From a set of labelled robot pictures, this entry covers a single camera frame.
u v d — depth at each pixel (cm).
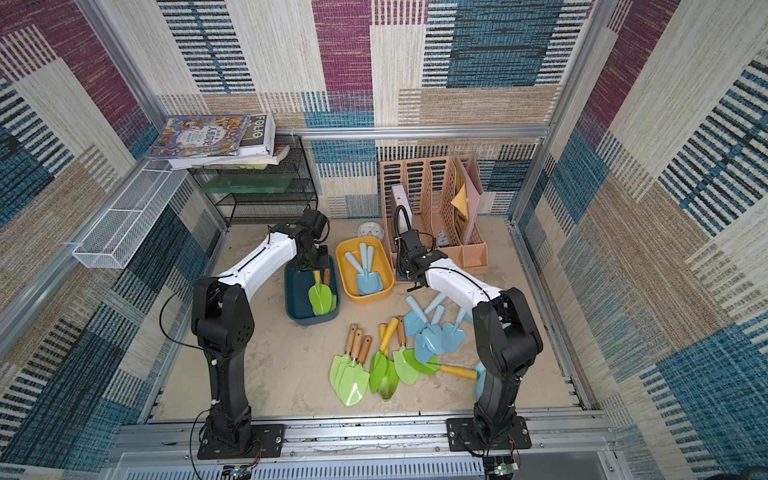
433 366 85
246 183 98
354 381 82
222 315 53
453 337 90
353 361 85
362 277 102
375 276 102
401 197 99
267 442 73
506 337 48
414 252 72
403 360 85
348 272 105
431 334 89
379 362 83
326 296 95
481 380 81
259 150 81
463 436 73
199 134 82
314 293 94
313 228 78
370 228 115
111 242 71
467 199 92
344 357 85
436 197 117
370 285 100
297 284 99
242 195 115
